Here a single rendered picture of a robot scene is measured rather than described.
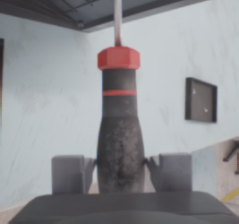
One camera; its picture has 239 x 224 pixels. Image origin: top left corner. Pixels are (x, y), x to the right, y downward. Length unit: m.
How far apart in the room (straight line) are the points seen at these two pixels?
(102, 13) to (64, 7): 0.05
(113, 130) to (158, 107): 0.36
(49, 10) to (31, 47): 0.05
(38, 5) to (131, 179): 0.26
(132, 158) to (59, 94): 0.22
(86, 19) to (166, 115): 0.23
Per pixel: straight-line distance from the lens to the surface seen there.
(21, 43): 0.35
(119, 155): 0.16
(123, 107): 0.16
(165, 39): 0.55
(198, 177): 2.12
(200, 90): 0.63
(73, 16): 0.39
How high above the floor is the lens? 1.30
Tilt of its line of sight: 42 degrees down
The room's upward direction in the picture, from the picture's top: 87 degrees clockwise
